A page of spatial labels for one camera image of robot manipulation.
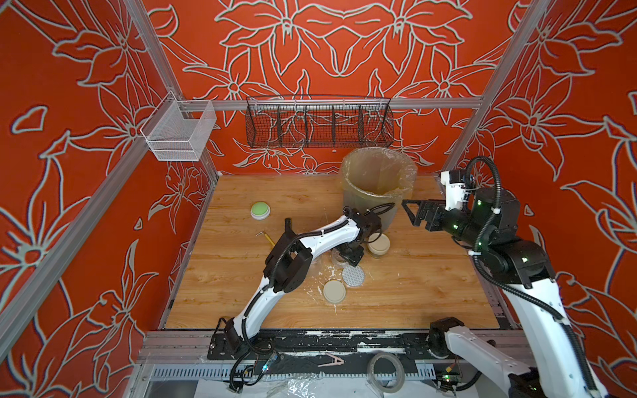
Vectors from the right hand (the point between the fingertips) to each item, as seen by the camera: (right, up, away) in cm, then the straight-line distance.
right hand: (416, 198), depth 62 cm
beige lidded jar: (-18, -21, +22) cm, 36 cm away
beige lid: (-19, -32, +20) cm, 42 cm away
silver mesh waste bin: (-10, +2, +16) cm, 19 cm away
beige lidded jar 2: (-3, -17, +25) cm, 31 cm away
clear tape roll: (-2, -48, +5) cm, 48 cm away
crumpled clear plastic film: (-30, -52, +5) cm, 61 cm away
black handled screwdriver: (-37, -11, +37) cm, 54 cm away
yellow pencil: (-47, -14, +37) cm, 62 cm away
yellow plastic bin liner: (-2, +15, +32) cm, 36 cm away
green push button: (-50, -5, +42) cm, 65 cm away
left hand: (-15, -21, +28) cm, 38 cm away
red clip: (-20, -47, +8) cm, 52 cm away
